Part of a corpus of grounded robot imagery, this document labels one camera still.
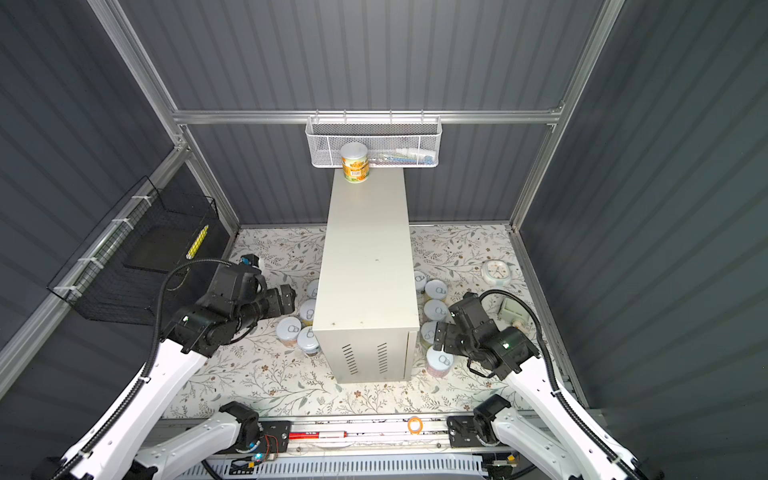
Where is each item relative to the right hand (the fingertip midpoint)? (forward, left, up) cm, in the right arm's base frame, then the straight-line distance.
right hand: (454, 339), depth 76 cm
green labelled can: (+6, +47, -8) cm, 48 cm away
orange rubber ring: (-18, +9, -13) cm, 24 cm away
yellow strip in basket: (+23, +68, +15) cm, 73 cm away
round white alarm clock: (+29, -20, -11) cm, 37 cm away
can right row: (+20, +2, -7) cm, 21 cm away
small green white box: (+12, -20, -8) cm, 25 cm away
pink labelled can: (-3, +3, -9) cm, 10 cm away
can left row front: (+3, +40, -8) cm, 41 cm away
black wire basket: (+10, +81, +17) cm, 83 cm away
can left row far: (+21, +42, -7) cm, 48 cm away
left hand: (+7, +44, +11) cm, 46 cm away
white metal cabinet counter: (-4, +21, +21) cm, 30 cm away
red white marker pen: (-19, +31, -13) cm, 38 cm away
